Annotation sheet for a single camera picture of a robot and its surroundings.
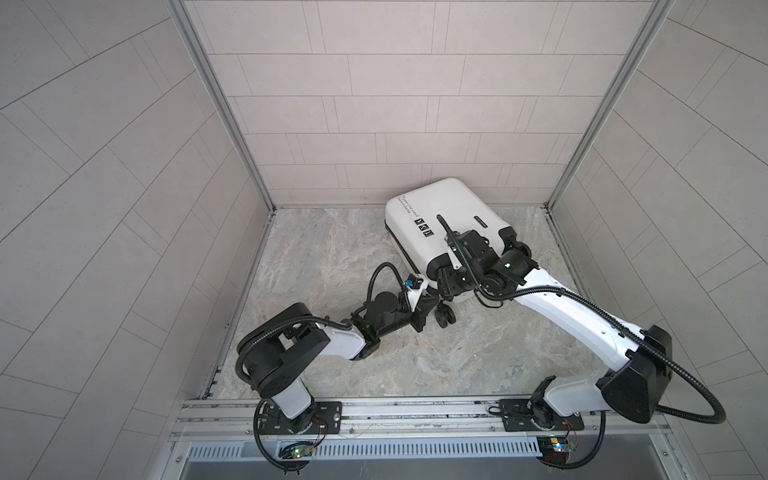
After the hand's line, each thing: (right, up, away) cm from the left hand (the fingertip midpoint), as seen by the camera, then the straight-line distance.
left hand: (445, 302), depth 79 cm
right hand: (-1, +6, -2) cm, 6 cm away
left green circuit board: (-35, -29, -15) cm, 47 cm away
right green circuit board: (+23, -31, -11) cm, 40 cm away
